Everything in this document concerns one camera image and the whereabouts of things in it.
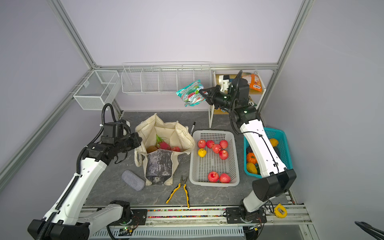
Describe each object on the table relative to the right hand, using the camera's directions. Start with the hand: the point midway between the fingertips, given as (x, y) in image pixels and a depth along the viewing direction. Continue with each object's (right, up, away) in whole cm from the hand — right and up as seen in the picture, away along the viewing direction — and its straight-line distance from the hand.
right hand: (197, 92), depth 65 cm
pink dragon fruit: (-23, -27, +29) cm, 46 cm away
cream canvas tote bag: (-15, -20, +30) cm, 39 cm away
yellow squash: (+31, -40, +20) cm, 54 cm away
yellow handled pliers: (-9, -48, +20) cm, 52 cm away
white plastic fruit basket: (+11, -37, +29) cm, 48 cm away
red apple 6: (+16, -33, +26) cm, 45 cm away
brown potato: (-28, -29, +25) cm, 47 cm away
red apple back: (+8, -27, +32) cm, 42 cm away
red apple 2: (+9, -43, +16) cm, 47 cm away
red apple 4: (+3, -27, +31) cm, 41 cm away
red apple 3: (+15, -44, +16) cm, 49 cm away
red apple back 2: (+12, -29, +29) cm, 42 cm away
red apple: (-13, -29, +26) cm, 42 cm away
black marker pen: (-3, -16, +47) cm, 50 cm away
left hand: (-28, -22, +10) cm, 37 cm away
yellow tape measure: (+41, -58, +9) cm, 71 cm away
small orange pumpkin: (+33, -34, +24) cm, 53 cm away
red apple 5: (+17, -27, +31) cm, 45 cm away
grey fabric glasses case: (-36, -46, +19) cm, 62 cm away
